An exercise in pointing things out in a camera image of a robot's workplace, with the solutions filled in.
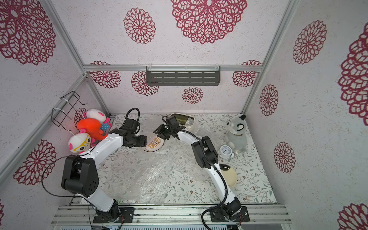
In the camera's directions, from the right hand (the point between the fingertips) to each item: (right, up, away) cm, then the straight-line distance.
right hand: (153, 131), depth 99 cm
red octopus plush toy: (-35, +3, -11) cm, 37 cm away
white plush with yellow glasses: (-36, -6, -20) cm, 41 cm away
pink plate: (+1, -10, +1) cm, 10 cm away
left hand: (-5, -8, -8) cm, 12 cm away
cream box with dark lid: (+21, +8, +11) cm, 26 cm away
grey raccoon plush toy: (+54, +3, -12) cm, 56 cm away
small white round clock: (+49, -14, -5) cm, 51 cm away
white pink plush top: (-37, +11, -5) cm, 39 cm away
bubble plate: (0, -27, -13) cm, 30 cm away
